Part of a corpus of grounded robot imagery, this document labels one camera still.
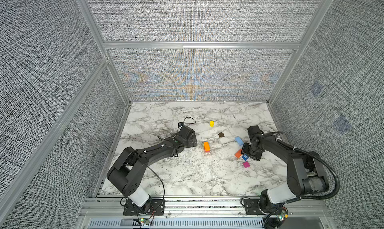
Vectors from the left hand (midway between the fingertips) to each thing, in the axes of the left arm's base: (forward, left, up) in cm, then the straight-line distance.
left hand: (189, 140), depth 91 cm
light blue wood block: (+1, -33, -5) cm, 33 cm away
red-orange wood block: (-8, -30, -5) cm, 31 cm away
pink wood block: (-5, -11, -5) cm, 13 cm away
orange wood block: (-2, -10, -3) cm, 11 cm away
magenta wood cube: (-15, -33, -6) cm, 36 cm away
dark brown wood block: (+6, -21, -5) cm, 23 cm away
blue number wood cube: (-11, -33, -3) cm, 35 cm away
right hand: (-8, -35, -5) cm, 36 cm away
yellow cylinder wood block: (+15, -16, -4) cm, 23 cm away
